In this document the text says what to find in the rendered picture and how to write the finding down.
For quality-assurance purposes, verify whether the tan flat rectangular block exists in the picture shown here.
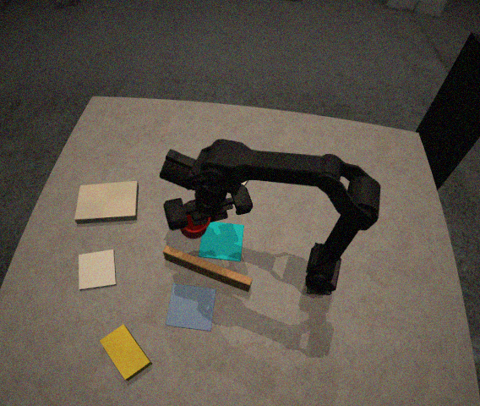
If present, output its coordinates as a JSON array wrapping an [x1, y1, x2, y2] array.
[[75, 181, 139, 224]]

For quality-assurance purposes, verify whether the red cup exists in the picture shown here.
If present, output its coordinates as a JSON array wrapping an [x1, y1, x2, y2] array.
[[180, 214, 211, 239]]

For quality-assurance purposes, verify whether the yellow rectangular block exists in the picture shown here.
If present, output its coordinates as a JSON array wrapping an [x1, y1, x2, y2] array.
[[100, 324, 152, 381]]

